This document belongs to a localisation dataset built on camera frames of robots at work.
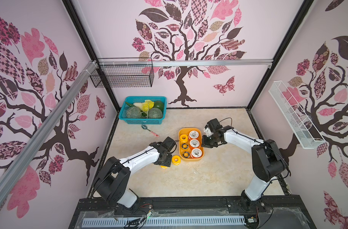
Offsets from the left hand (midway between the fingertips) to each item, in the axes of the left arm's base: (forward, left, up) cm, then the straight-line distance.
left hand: (163, 164), depth 86 cm
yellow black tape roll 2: (+7, -15, -2) cm, 17 cm away
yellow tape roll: (+19, -13, +1) cm, 23 cm away
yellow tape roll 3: (-3, -1, +3) cm, 4 cm away
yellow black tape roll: (+14, -14, -2) cm, 20 cm away
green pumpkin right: (+36, +8, +8) cm, 38 cm away
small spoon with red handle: (+31, +16, -1) cm, 35 cm away
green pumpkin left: (+37, +23, +9) cm, 44 cm away
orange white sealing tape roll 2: (+14, -20, +1) cm, 25 cm away
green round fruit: (+47, +5, +7) cm, 48 cm away
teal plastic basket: (+44, +34, +6) cm, 55 cm away
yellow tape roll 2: (+3, -8, -2) cm, 9 cm away
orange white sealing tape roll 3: (+7, -21, +1) cm, 22 cm away
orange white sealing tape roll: (+21, -20, +2) cm, 29 cm away
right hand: (+11, -25, +3) cm, 27 cm away
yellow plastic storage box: (+25, -15, 0) cm, 30 cm away
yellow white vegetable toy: (+45, +16, +6) cm, 49 cm away
